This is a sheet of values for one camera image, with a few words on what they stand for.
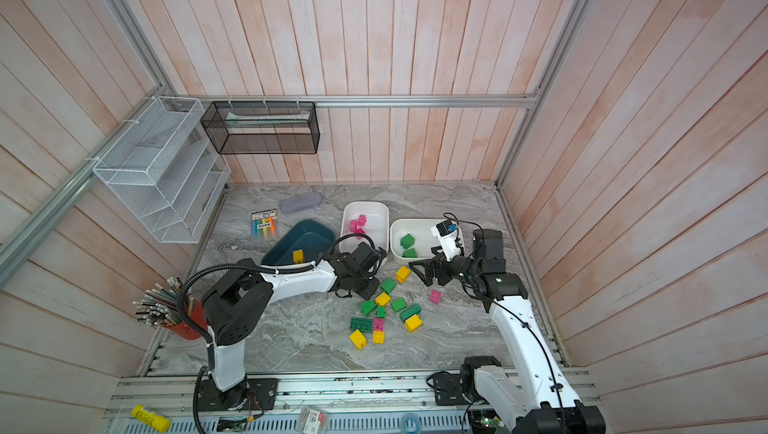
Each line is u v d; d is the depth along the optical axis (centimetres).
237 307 49
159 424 69
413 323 84
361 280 81
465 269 64
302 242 102
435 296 88
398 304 88
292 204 111
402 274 92
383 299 88
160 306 70
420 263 69
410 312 85
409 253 98
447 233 66
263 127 104
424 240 108
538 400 39
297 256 96
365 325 83
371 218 109
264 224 107
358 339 80
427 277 67
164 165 73
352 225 107
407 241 101
